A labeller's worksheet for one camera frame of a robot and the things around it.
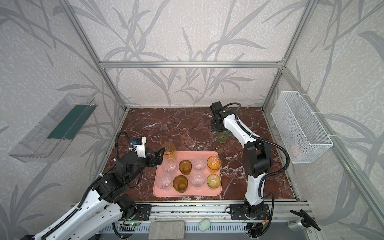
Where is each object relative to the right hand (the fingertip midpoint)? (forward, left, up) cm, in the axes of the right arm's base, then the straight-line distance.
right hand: (217, 124), depth 94 cm
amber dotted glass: (-24, +20, -10) cm, 32 cm away
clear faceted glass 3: (-22, +11, -11) cm, 27 cm away
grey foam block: (-54, +25, -9) cm, 60 cm away
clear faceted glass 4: (-30, +12, -13) cm, 35 cm away
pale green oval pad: (-52, +9, -10) cm, 53 cm away
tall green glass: (-1, -5, -12) cm, 13 cm away
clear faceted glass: (-24, +28, -6) cm, 38 cm away
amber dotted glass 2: (-33, +21, -11) cm, 41 cm away
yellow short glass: (-22, +3, -10) cm, 24 cm away
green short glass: (-32, +3, -12) cm, 34 cm away
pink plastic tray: (-15, +17, -14) cm, 27 cm away
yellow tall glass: (-19, +27, 0) cm, 33 cm away
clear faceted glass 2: (-32, +31, -11) cm, 46 cm away
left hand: (-21, +30, +10) cm, 38 cm away
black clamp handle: (-51, -32, +3) cm, 61 cm away
